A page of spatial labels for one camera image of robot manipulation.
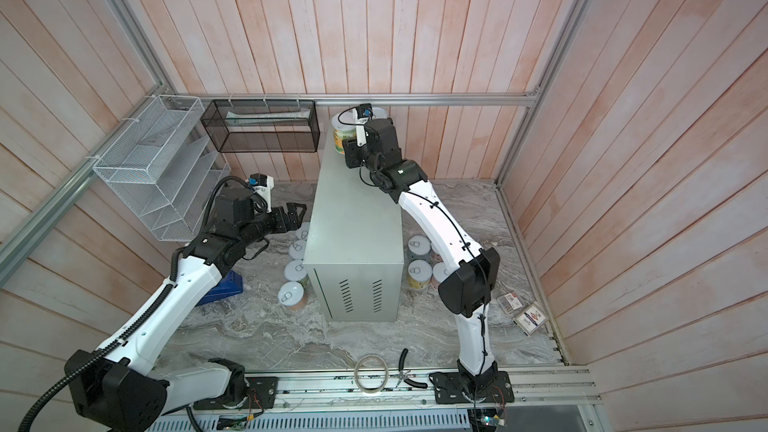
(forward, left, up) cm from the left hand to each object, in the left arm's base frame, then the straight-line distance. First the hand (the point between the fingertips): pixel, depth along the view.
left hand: (293, 213), depth 77 cm
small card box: (-19, -67, -24) cm, 73 cm away
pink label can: (-6, -42, -21) cm, 47 cm away
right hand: (+15, -14, +12) cm, 24 cm away
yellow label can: (-7, -35, -20) cm, 41 cm away
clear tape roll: (-33, -17, -26) cm, 45 cm away
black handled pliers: (-34, -29, -26) cm, 51 cm away
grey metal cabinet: (-18, -18, +8) cm, 26 cm away
